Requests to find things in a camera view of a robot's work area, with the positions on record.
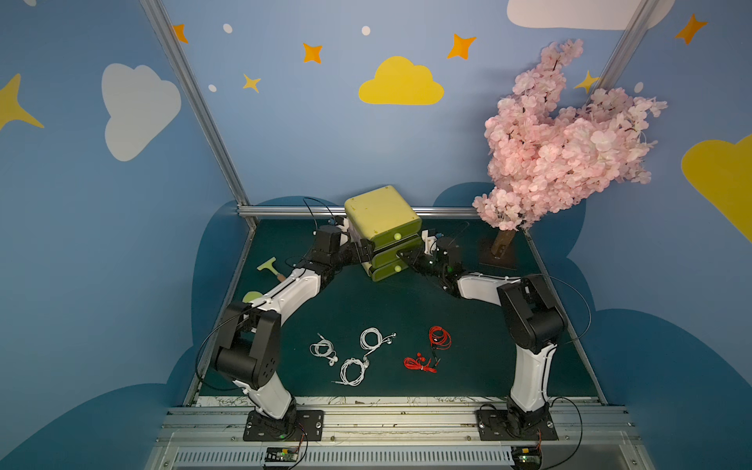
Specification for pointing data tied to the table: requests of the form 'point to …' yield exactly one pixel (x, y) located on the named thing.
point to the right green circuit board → (526, 456)
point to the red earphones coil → (440, 339)
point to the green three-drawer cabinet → (383, 217)
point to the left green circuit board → (281, 454)
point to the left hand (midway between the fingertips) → (363, 242)
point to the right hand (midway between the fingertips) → (401, 250)
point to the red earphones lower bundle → (417, 363)
